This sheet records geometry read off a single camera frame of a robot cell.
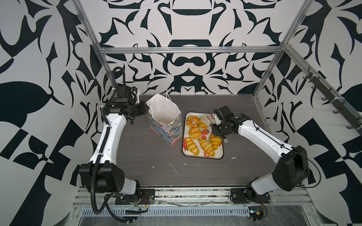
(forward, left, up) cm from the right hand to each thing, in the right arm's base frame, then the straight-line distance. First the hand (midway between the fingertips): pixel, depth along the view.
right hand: (213, 129), depth 85 cm
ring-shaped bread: (+14, +11, -13) cm, 22 cm away
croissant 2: (-6, +13, -10) cm, 17 cm away
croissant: (-4, -2, -9) cm, 10 cm away
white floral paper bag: (+13, +31, -7) cm, 34 cm away
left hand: (+7, +39, +14) cm, 42 cm away
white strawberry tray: (-1, +8, -12) cm, 14 cm away
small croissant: (+5, +5, -4) cm, 9 cm away
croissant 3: (-8, +3, -9) cm, 12 cm away
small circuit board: (-40, -18, -14) cm, 46 cm away
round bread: (+3, +10, -9) cm, 14 cm away
